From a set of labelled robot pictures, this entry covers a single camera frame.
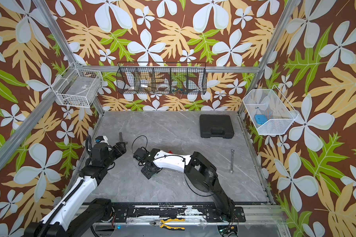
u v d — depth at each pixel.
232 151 0.99
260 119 0.80
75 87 0.87
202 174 0.50
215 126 1.12
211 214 0.74
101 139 0.72
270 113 0.84
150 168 0.75
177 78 0.97
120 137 1.05
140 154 0.69
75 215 0.47
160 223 0.71
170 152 0.59
